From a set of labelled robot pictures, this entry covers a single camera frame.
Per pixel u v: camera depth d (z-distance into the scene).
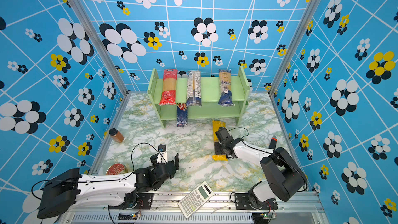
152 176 0.62
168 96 0.76
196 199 0.73
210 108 0.91
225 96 0.77
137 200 0.66
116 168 0.81
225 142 0.69
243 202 0.72
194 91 0.79
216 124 1.00
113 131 0.89
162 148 0.70
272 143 0.93
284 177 0.43
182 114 0.87
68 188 0.48
